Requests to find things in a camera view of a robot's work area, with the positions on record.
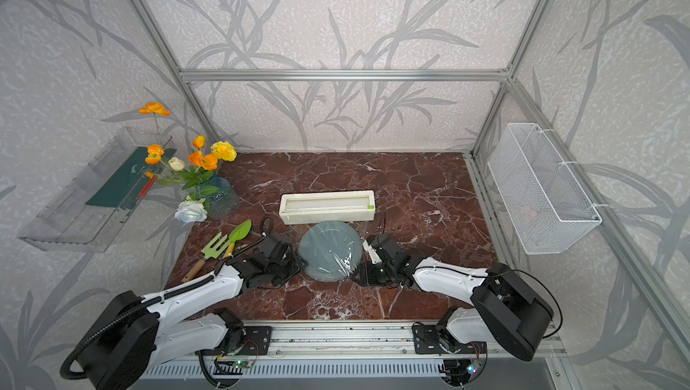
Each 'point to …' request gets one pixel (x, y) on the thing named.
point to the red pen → (149, 184)
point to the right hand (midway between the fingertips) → (356, 277)
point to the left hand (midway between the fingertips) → (307, 268)
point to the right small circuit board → (473, 367)
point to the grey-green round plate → (332, 251)
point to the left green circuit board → (241, 364)
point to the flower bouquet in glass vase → (209, 191)
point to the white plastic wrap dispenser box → (318, 208)
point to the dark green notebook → (123, 189)
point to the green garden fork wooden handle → (210, 252)
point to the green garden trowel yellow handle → (239, 233)
